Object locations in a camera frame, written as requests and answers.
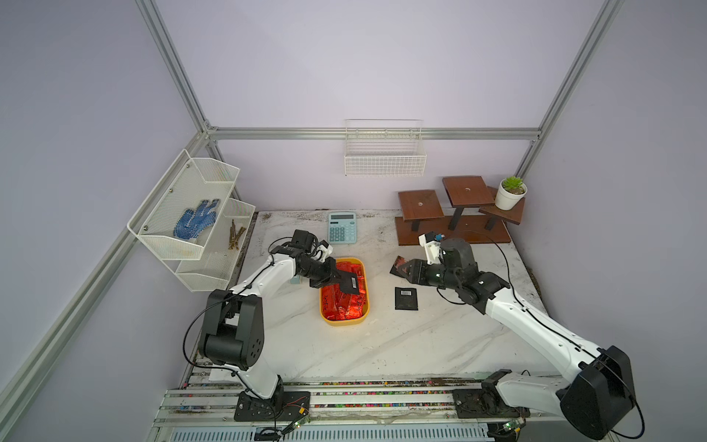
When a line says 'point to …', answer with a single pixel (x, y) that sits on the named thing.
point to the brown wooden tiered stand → (477, 217)
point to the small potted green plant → (510, 192)
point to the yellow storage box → (361, 261)
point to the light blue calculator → (342, 227)
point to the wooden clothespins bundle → (234, 235)
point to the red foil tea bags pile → (337, 306)
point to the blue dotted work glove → (191, 224)
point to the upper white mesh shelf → (184, 204)
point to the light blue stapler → (296, 280)
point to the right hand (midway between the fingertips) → (403, 273)
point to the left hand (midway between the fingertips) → (342, 281)
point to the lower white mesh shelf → (223, 252)
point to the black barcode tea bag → (406, 298)
